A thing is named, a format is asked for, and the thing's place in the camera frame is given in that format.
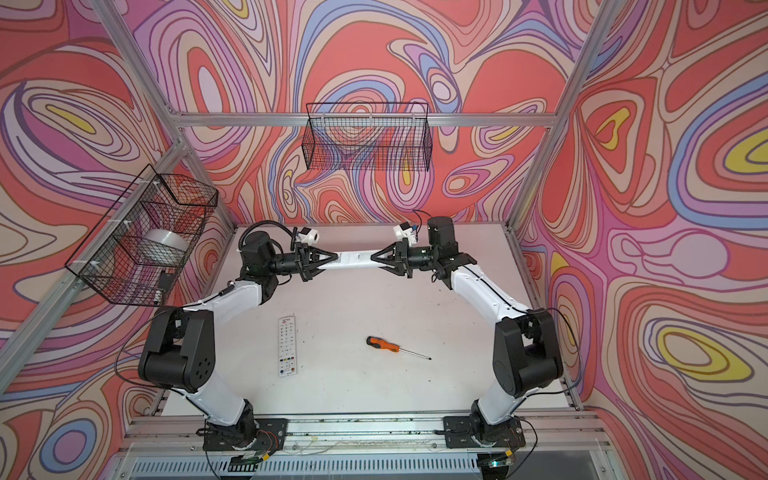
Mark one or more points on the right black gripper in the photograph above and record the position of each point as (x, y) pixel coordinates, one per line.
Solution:
(400, 256)

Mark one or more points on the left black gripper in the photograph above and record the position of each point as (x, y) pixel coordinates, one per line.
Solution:
(301, 261)

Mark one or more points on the white remote control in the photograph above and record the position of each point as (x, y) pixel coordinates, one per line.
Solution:
(287, 356)
(352, 260)

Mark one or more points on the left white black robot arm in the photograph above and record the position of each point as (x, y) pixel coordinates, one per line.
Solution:
(180, 350)

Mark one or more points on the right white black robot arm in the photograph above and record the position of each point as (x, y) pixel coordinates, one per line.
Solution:
(526, 356)

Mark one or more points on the orange black screwdriver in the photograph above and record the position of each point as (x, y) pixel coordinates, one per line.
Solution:
(382, 344)

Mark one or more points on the small black item in basket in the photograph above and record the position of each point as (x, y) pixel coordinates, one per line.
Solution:
(165, 282)

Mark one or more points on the white tape roll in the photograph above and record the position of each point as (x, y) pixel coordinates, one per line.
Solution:
(167, 239)

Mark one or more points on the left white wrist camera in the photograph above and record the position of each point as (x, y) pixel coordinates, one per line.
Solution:
(307, 236)

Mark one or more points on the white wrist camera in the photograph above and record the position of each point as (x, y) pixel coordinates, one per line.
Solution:
(307, 236)
(407, 232)

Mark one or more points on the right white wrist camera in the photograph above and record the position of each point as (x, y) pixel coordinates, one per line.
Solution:
(407, 232)

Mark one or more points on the black wire basket back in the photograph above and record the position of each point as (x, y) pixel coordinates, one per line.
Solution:
(367, 136)

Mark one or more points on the black wire basket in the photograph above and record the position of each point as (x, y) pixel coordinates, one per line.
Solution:
(141, 252)
(367, 136)

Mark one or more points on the aluminium front rail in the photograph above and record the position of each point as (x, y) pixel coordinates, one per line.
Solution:
(424, 432)

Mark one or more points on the black wire basket left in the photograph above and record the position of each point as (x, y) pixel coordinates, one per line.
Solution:
(141, 252)

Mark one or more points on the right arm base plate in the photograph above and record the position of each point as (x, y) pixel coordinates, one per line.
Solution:
(469, 431)

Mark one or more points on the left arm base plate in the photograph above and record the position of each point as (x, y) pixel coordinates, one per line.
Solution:
(262, 435)

